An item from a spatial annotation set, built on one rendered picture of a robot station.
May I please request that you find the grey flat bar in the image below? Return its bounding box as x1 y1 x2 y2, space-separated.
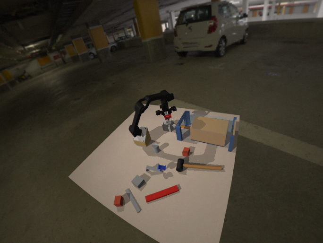
125 189 141 212

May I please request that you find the grey cylinder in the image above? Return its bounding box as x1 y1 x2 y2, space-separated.
152 143 160 153

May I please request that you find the red flat bar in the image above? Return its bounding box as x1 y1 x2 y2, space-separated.
145 185 178 202

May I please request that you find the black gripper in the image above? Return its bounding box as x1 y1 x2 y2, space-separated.
156 103 177 116

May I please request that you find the red cube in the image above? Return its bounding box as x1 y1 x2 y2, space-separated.
182 147 190 157
114 195 123 207

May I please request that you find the black mallet with brown handle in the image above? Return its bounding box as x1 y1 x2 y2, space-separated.
176 158 221 172

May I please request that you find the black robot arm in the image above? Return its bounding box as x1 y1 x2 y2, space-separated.
129 90 174 137

